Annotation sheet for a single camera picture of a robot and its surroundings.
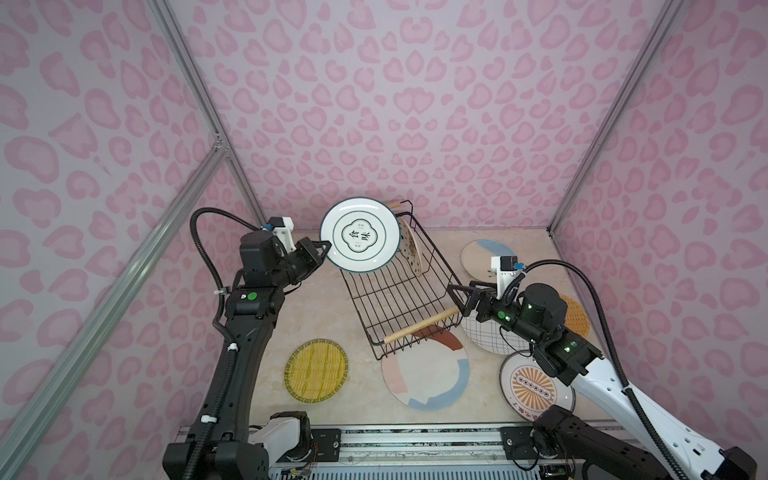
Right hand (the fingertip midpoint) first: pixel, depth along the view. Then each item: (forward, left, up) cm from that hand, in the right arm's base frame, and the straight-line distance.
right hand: (459, 286), depth 68 cm
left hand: (+9, +29, +6) cm, 31 cm away
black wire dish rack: (+13, +11, -28) cm, 33 cm away
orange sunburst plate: (-13, -21, -30) cm, 39 cm away
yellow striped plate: (-10, +37, -29) cm, 48 cm away
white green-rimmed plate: (+13, +23, +3) cm, 26 cm away
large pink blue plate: (-8, +6, -30) cm, 32 cm away
